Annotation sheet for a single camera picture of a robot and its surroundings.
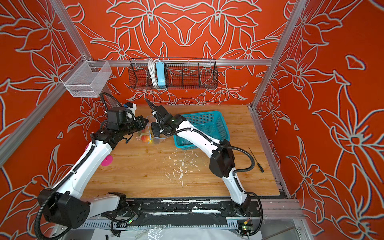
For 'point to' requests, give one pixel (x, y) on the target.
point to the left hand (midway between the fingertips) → (148, 118)
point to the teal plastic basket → (212, 123)
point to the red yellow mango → (145, 138)
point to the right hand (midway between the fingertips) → (152, 127)
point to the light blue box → (160, 74)
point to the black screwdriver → (258, 164)
